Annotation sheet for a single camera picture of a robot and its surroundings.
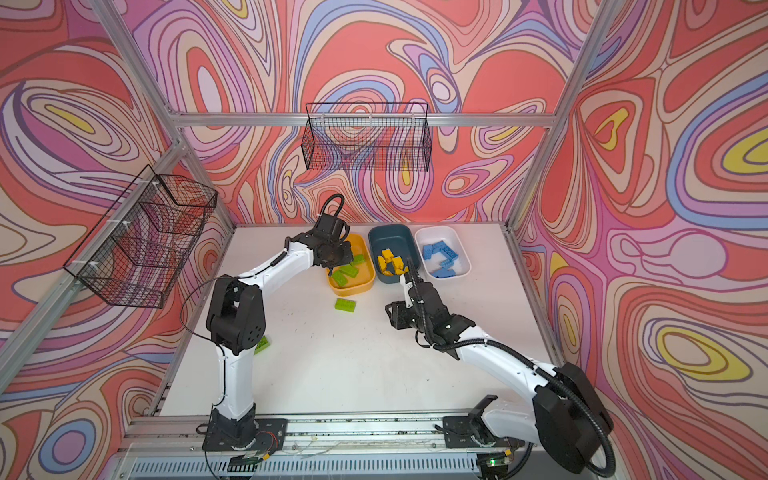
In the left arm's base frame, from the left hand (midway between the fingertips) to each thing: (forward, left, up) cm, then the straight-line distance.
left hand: (354, 253), depth 97 cm
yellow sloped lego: (+1, -9, -8) cm, 12 cm away
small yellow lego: (-1, -16, -8) cm, 18 cm away
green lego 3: (-14, +3, -10) cm, 17 cm away
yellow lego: (+5, -11, -8) cm, 15 cm away
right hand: (-22, -13, -1) cm, 26 cm away
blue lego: (+10, -31, -9) cm, 33 cm away
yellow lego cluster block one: (+2, -15, -8) cm, 17 cm away
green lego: (-2, +2, -7) cm, 8 cm away
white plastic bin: (+13, -35, -7) cm, 38 cm away
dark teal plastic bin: (+14, -16, -10) cm, 24 cm away
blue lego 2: (-2, -31, -7) cm, 32 cm away
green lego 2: (-3, +6, -10) cm, 12 cm away
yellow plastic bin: (-8, -3, -6) cm, 10 cm away
